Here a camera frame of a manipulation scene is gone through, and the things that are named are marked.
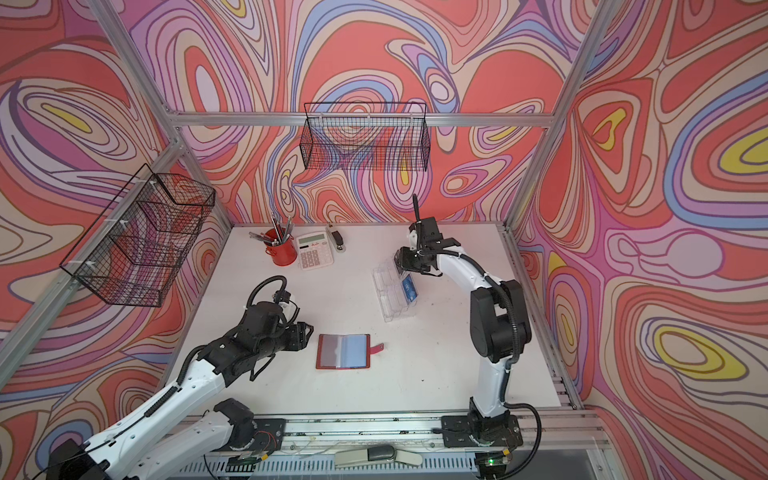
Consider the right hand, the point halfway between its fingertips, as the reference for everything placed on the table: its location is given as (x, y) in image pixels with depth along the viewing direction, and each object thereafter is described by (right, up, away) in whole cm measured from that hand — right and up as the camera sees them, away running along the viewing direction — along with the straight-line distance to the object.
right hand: (404, 268), depth 95 cm
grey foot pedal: (-8, -41, -28) cm, 50 cm away
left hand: (-26, -15, -14) cm, 33 cm away
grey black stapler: (-24, +10, +16) cm, 30 cm away
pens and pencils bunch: (-44, +10, +10) cm, 47 cm away
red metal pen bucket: (-41, +7, +5) cm, 42 cm away
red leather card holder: (-18, -24, -8) cm, 31 cm away
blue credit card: (+2, -6, -4) cm, 7 cm away
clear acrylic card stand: (-3, -7, +1) cm, 8 cm away
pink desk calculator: (-32, +6, +14) cm, 36 cm away
